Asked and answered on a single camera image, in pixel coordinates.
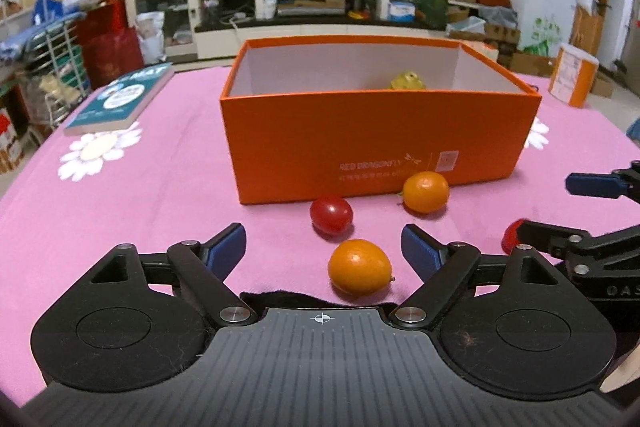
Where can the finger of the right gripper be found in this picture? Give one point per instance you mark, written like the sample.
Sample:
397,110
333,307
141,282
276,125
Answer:
615,251
613,185

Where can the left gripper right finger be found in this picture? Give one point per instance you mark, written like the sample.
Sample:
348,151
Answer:
512,324

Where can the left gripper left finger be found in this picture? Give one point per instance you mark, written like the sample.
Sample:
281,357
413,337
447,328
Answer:
134,320

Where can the red cherry tomato right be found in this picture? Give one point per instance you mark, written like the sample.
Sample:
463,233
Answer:
511,238

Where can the red cherry tomato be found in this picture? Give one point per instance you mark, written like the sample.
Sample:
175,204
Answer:
511,238
331,215

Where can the orange white paper pack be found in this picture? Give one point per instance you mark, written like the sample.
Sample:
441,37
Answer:
573,75

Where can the pink floral tablecloth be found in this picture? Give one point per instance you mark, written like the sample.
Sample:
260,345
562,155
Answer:
171,179

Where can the orange kumquat by box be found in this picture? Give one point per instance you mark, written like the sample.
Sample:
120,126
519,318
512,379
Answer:
425,192

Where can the orange kumquat near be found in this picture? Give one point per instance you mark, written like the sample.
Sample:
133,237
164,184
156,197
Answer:
359,268

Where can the white refrigerator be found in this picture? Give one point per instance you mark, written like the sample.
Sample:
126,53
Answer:
544,25

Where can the red cherry tomato centre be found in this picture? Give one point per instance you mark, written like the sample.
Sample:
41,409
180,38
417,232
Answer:
331,215

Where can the teal book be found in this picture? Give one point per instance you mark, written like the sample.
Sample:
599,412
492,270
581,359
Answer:
118,105

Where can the yellow green fruit in box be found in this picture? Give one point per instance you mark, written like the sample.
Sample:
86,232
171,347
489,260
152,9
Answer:
407,81

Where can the orange cardboard box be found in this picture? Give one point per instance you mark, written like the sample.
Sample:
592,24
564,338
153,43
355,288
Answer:
310,116

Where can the red gift bag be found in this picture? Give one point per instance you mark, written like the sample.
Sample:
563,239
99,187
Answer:
110,47

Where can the white tv cabinet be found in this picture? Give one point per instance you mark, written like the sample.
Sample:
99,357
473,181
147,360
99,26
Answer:
220,44

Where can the white glass side cabinet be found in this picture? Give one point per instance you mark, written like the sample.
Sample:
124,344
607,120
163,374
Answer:
181,17

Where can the white wire cart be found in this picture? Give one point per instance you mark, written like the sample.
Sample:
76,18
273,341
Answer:
54,79

